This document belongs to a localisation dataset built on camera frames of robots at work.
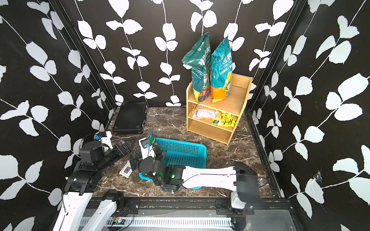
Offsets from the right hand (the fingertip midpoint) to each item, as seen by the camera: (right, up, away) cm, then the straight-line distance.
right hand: (138, 148), depth 64 cm
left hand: (-5, +2, +6) cm, 8 cm away
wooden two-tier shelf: (+48, +22, +16) cm, 56 cm away
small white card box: (-14, -17, +20) cm, 30 cm away
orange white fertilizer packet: (+30, +18, +26) cm, 43 cm away
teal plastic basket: (+16, -9, +29) cm, 34 cm away
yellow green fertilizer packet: (+46, +13, +22) cm, 53 cm away
